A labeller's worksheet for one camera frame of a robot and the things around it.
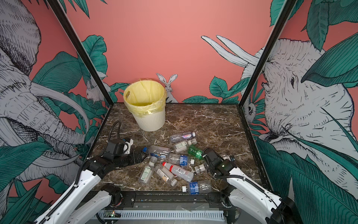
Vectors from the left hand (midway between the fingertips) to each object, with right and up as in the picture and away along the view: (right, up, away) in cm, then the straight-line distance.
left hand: (141, 155), depth 76 cm
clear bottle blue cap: (+8, -3, +19) cm, 21 cm away
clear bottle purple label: (+23, +8, +19) cm, 31 cm away
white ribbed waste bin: (+3, +17, +18) cm, 25 cm away
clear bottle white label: (+23, +2, +14) cm, 27 cm away
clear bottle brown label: (+13, -11, +2) cm, 18 cm away
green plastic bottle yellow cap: (+30, 0, +12) cm, 32 cm away
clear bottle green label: (+3, -10, +2) cm, 10 cm away
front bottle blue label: (+31, -17, -3) cm, 35 cm away
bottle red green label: (+33, -9, +3) cm, 34 cm away
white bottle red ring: (+21, -11, +3) cm, 24 cm away
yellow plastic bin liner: (-6, +36, +28) cm, 46 cm away
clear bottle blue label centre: (+23, -5, +8) cm, 25 cm away
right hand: (+38, -4, +7) cm, 39 cm away
